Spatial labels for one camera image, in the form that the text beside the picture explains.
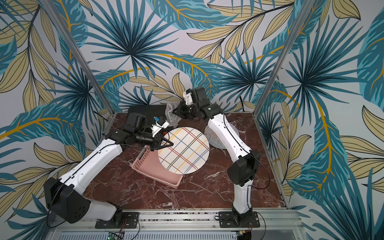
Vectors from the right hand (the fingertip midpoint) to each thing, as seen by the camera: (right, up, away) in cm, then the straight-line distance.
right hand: (172, 110), depth 75 cm
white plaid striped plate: (+9, -21, -3) cm, 23 cm away
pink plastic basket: (-17, -31, +15) cm, 38 cm away
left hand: (0, -17, -5) cm, 18 cm away
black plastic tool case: (-23, +4, +40) cm, 47 cm away
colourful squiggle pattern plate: (+19, -14, -5) cm, 24 cm away
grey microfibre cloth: (+1, -4, -4) cm, 6 cm away
